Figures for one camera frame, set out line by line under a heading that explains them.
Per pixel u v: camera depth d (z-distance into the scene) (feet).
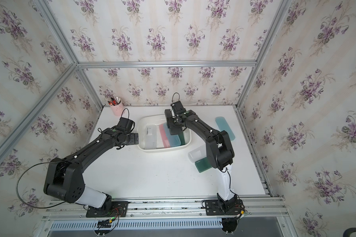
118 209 2.39
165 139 3.21
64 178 1.40
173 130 2.82
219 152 1.73
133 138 2.64
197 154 2.99
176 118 2.29
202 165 2.87
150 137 3.31
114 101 3.54
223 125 3.51
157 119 3.51
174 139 3.15
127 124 2.31
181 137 3.21
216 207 2.39
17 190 1.27
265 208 2.46
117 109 3.53
